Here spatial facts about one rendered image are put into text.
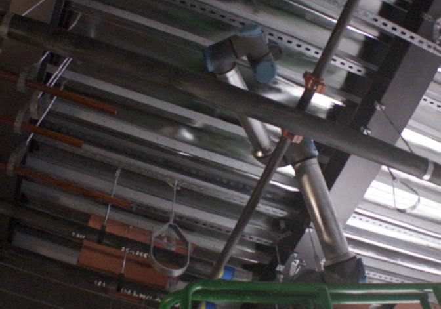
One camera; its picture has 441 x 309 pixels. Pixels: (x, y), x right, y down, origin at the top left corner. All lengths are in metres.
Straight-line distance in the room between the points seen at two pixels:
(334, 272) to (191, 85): 0.97
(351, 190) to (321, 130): 1.02
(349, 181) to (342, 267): 0.75
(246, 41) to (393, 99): 1.00
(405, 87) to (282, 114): 0.98
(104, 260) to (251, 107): 1.87
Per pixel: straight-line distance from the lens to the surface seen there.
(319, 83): 1.75
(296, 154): 2.11
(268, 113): 1.69
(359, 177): 2.70
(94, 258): 3.26
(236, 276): 2.54
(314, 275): 2.12
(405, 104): 2.57
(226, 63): 1.82
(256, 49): 1.80
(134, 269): 3.27
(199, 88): 1.64
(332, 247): 2.08
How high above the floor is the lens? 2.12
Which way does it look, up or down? 60 degrees up
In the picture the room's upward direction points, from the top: 1 degrees counter-clockwise
